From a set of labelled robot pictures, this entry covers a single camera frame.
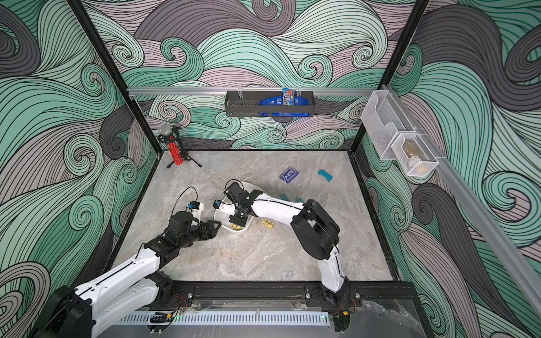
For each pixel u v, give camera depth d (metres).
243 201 0.68
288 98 0.90
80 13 0.71
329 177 1.08
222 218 0.93
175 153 1.01
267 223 0.89
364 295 0.74
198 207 0.77
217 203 0.79
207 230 0.74
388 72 0.87
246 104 0.95
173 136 0.98
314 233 0.49
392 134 0.72
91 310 0.41
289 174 1.07
